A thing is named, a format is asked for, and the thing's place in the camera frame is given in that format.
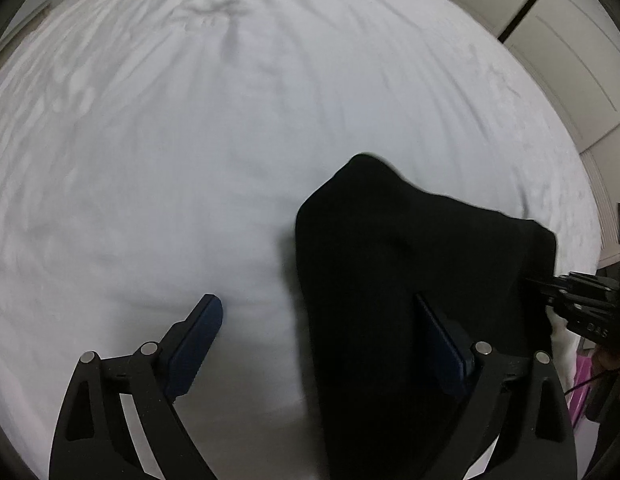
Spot thin black cable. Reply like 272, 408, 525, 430
564, 367, 616, 397

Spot pink object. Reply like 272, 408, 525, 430
565, 355, 600, 417

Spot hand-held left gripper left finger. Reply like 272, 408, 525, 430
49, 293, 225, 480

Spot black pants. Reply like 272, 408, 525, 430
295, 153, 561, 480

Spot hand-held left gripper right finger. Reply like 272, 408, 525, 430
414, 292, 576, 480

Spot bed with white duvet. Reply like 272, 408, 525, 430
0, 0, 607, 480

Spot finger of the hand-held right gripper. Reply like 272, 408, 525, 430
542, 290, 620, 320
525, 272, 620, 295

